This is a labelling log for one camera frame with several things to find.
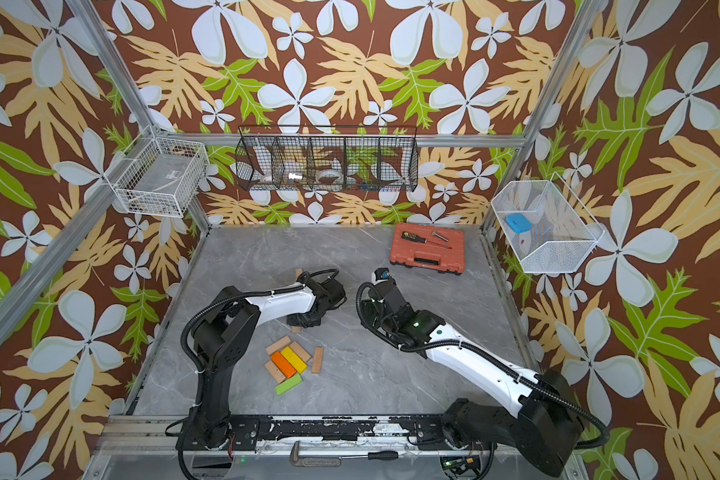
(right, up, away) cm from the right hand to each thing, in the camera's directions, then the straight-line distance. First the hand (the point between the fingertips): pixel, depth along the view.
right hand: (364, 304), depth 81 cm
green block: (-21, -23, +1) cm, 31 cm away
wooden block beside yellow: (-19, -15, +5) cm, 24 cm away
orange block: (-23, -18, +3) cm, 29 cm away
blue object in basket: (+46, +23, +6) cm, 52 cm away
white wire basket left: (-60, +36, +3) cm, 70 cm away
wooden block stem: (-21, -9, +10) cm, 25 cm away
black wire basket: (-15, +46, +17) cm, 51 cm away
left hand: (-19, -7, +14) cm, 25 cm away
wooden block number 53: (-26, -14, +7) cm, 30 cm away
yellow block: (-20, -17, +5) cm, 27 cm away
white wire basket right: (+52, +22, +2) cm, 56 cm away
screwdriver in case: (+17, +21, +27) cm, 38 cm away
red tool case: (+28, +17, +26) cm, 42 cm away
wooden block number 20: (-23, +8, +23) cm, 34 cm away
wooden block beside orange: (-25, -20, +3) cm, 32 cm away
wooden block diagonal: (-14, -17, +5) cm, 23 cm away
